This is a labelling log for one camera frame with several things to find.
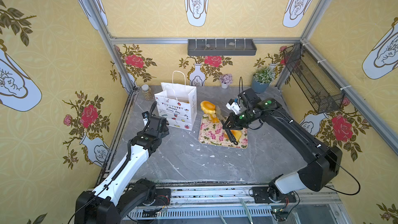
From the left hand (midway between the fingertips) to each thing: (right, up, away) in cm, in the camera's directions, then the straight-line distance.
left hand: (152, 129), depth 82 cm
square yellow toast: (+47, -5, +9) cm, 48 cm away
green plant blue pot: (+68, +30, +26) cm, 79 cm away
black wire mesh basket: (+93, +19, +1) cm, 95 cm away
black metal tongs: (+39, -1, -13) cm, 41 cm away
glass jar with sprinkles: (-11, +22, +25) cm, 35 cm away
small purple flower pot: (+45, +31, +32) cm, 63 cm away
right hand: (+40, +3, -7) cm, 40 cm away
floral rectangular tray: (+33, -5, +13) cm, 36 cm away
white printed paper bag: (+14, +14, -3) cm, 20 cm away
